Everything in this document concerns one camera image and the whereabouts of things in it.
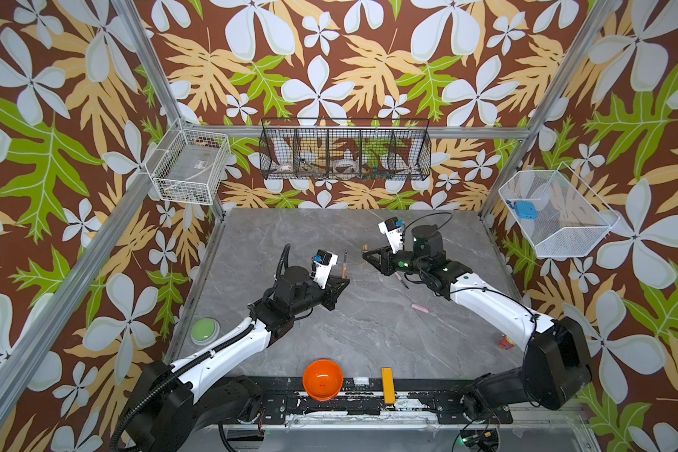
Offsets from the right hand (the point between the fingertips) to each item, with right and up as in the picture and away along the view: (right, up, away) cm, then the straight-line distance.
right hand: (364, 255), depth 78 cm
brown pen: (-6, -3, -5) cm, 8 cm away
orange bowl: (-12, -35, 0) cm, 37 cm away
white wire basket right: (+58, +12, +5) cm, 60 cm away
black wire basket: (-5, +36, +19) cm, 41 cm away
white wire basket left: (-54, +27, +8) cm, 61 cm away
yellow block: (+7, -37, 0) cm, 37 cm away
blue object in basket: (+52, +14, +9) cm, 54 cm away
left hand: (-5, -6, -2) cm, 8 cm away
